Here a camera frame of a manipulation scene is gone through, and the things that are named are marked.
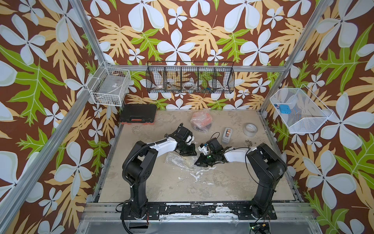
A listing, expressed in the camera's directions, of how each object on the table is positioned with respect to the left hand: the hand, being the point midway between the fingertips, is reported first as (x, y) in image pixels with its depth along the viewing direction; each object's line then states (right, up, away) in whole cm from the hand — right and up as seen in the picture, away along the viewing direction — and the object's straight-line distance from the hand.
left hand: (197, 152), depth 91 cm
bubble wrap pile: (-8, -7, -1) cm, 10 cm away
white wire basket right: (+59, +25, -9) cm, 64 cm away
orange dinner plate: (+4, +21, +13) cm, 24 cm away
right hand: (-2, -7, -2) cm, 8 cm away
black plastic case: (-46, +26, +25) cm, 59 cm away
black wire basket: (-5, +50, +6) cm, 51 cm away
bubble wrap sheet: (+6, +12, +13) cm, 19 cm away
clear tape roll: (+41, +14, +16) cm, 46 cm away
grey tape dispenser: (+22, +10, +10) cm, 26 cm away
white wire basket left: (-53, +41, -5) cm, 68 cm away
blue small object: (+52, +27, -5) cm, 59 cm away
